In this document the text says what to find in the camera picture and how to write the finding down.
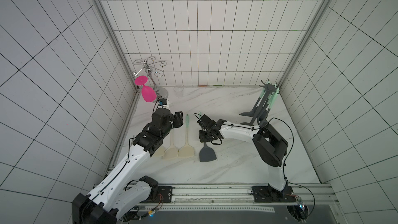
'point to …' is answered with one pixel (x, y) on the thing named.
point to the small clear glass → (179, 90)
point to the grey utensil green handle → (207, 153)
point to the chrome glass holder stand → (150, 65)
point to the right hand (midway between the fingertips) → (202, 133)
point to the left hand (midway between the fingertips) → (176, 116)
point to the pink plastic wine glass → (147, 93)
